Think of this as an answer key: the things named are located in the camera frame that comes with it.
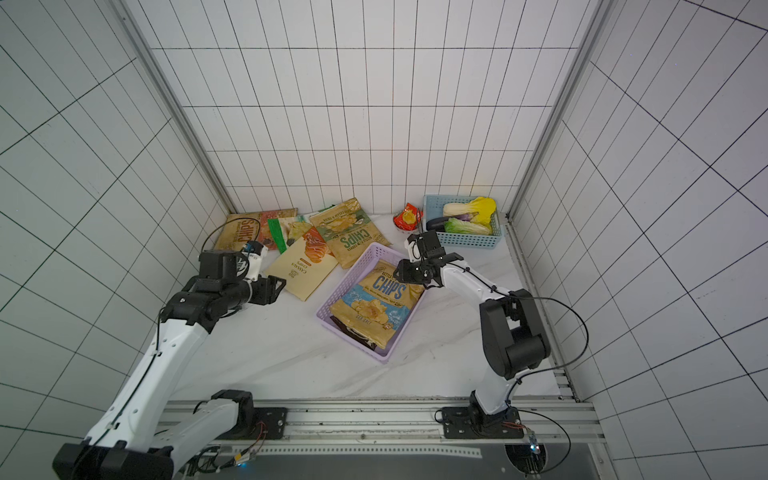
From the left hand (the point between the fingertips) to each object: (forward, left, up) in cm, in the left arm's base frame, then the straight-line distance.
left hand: (269, 287), depth 77 cm
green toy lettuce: (+33, -56, -11) cm, 66 cm away
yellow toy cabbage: (+41, -68, -9) cm, 80 cm away
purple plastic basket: (+23, -26, -15) cm, 38 cm away
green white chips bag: (+35, +8, -17) cm, 40 cm away
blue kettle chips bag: (+3, -28, -15) cm, 32 cm away
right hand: (+11, -32, -10) cm, 35 cm away
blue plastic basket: (+49, -50, -17) cm, 72 cm away
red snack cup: (+39, -39, -14) cm, 57 cm away
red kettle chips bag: (+36, +27, -18) cm, 49 cm away
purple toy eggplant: (+35, -50, -13) cm, 63 cm away
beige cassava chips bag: (+20, -2, -18) cm, 26 cm away
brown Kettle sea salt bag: (-7, -22, -15) cm, 28 cm away
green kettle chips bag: (+34, -17, -16) cm, 41 cm away
